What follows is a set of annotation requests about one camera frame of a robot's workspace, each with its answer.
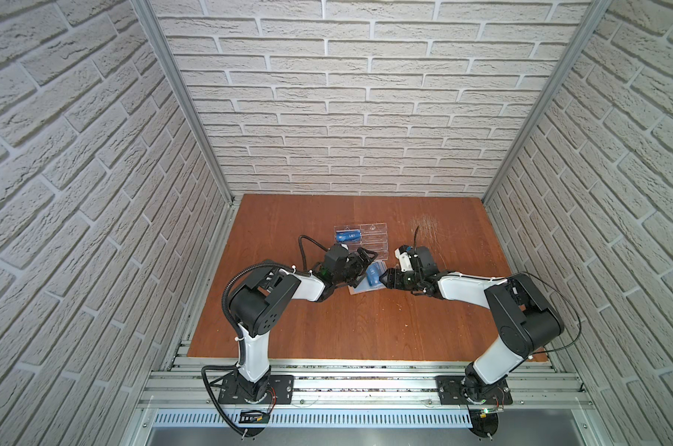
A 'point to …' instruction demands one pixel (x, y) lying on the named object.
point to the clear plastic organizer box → (374, 237)
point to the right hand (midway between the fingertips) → (391, 278)
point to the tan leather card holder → (363, 286)
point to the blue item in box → (349, 235)
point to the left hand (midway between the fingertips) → (381, 260)
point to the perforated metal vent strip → (232, 420)
